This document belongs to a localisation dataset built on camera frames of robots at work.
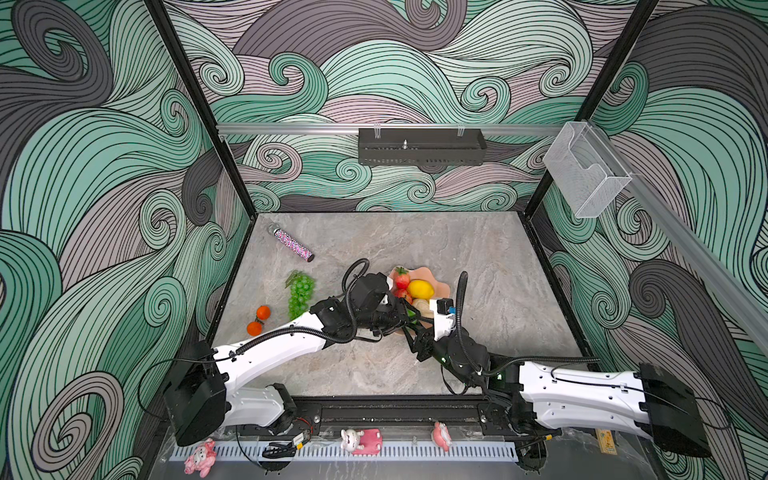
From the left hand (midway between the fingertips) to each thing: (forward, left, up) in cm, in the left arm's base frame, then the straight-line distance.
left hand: (419, 318), depth 72 cm
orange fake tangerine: (+8, +46, -17) cm, 49 cm away
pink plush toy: (-28, +49, -15) cm, 58 cm away
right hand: (-1, +3, -1) cm, 4 cm away
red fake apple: (+14, +3, -12) cm, 18 cm away
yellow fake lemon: (+15, -3, -12) cm, 19 cm away
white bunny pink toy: (-24, +12, -17) cm, 32 cm away
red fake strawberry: (+18, +3, -10) cm, 21 cm away
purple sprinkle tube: (+35, +43, -16) cm, 58 cm away
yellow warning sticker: (-23, -44, -15) cm, 52 cm away
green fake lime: (0, +2, +2) cm, 3 cm away
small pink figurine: (-23, -5, -12) cm, 26 cm away
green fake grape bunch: (+15, +34, -14) cm, 40 cm away
